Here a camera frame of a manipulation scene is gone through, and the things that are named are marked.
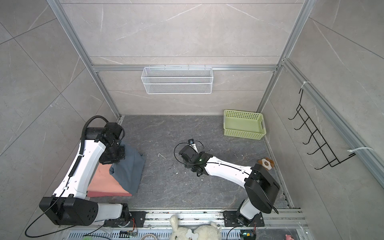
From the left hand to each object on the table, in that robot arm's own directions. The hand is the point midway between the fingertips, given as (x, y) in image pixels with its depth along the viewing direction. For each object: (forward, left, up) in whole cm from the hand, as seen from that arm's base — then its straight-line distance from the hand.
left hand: (116, 157), depth 73 cm
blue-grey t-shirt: (-4, -4, -7) cm, 9 cm away
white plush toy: (-31, -44, -10) cm, 55 cm away
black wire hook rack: (-12, -93, +14) cm, 95 cm away
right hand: (+6, -38, -11) cm, 40 cm away
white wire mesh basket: (+53, -29, +9) cm, 61 cm away
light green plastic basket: (+37, -79, -20) cm, 90 cm away
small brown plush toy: (+2, -84, -17) cm, 86 cm away
